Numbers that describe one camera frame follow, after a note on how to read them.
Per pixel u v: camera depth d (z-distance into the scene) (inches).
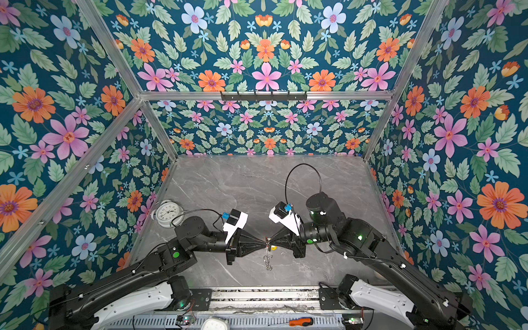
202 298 29.0
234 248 20.2
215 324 26.5
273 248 23.0
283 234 20.4
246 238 21.8
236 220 19.9
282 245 22.2
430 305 15.0
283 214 19.4
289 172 45.1
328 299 28.9
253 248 22.2
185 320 27.7
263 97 36.4
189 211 38.3
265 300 29.5
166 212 36.6
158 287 24.0
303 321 26.8
